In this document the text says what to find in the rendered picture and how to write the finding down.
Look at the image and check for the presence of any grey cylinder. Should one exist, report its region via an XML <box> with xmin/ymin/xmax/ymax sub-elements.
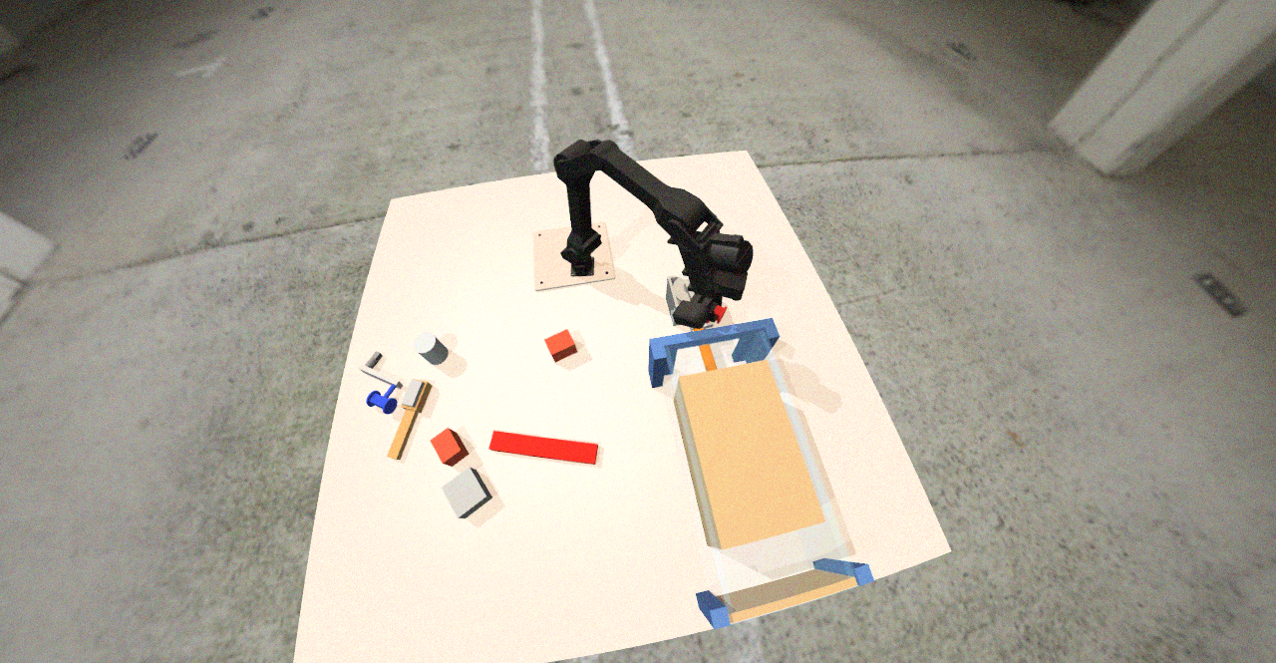
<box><xmin>413</xmin><ymin>332</ymin><xmax>449</xmax><ymax>366</ymax></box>

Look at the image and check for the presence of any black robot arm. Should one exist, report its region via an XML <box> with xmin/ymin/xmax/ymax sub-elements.
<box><xmin>553</xmin><ymin>140</ymin><xmax>754</xmax><ymax>301</ymax></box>

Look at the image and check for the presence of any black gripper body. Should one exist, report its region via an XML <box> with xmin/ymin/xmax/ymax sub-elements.
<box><xmin>672</xmin><ymin>266</ymin><xmax>715</xmax><ymax>329</ymax></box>

